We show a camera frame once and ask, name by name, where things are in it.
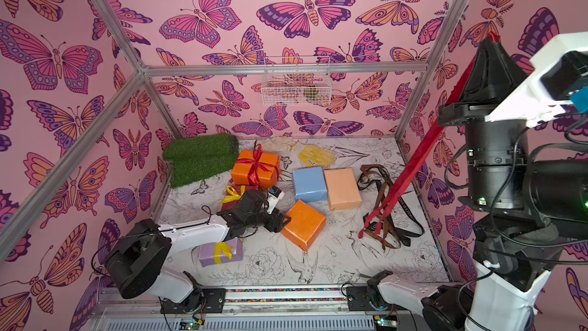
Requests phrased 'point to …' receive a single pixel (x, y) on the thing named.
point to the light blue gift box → (309, 185)
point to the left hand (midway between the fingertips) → (286, 214)
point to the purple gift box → (207, 252)
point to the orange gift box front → (305, 225)
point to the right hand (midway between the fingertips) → (502, 41)
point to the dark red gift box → (227, 206)
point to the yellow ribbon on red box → (234, 196)
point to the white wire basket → (296, 80)
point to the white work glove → (280, 144)
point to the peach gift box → (343, 191)
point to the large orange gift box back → (255, 168)
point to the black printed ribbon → (403, 235)
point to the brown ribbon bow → (382, 239)
